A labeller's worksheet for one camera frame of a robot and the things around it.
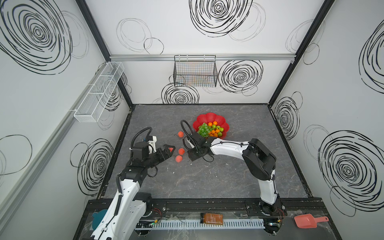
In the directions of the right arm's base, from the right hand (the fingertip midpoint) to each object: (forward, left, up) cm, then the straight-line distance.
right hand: (190, 155), depth 91 cm
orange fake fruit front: (+24, -13, +1) cm, 27 cm away
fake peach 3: (-3, +7, 0) cm, 8 cm away
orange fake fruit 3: (+17, -15, 0) cm, 23 cm away
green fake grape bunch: (+16, -9, +4) cm, 19 cm away
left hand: (-4, +10, +14) cm, 17 cm away
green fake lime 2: (+19, -21, +1) cm, 28 cm away
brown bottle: (-33, -11, +2) cm, 34 cm away
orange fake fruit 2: (+18, -18, +1) cm, 26 cm away
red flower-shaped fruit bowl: (+29, -14, +1) cm, 32 cm away
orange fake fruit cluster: (+14, -16, +1) cm, 22 cm away
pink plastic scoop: (-32, -57, -1) cm, 65 cm away
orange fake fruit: (+24, -17, +1) cm, 29 cm away
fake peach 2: (+2, +6, +2) cm, 6 cm away
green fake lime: (+20, -19, +2) cm, 28 cm away
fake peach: (-6, +9, +19) cm, 22 cm away
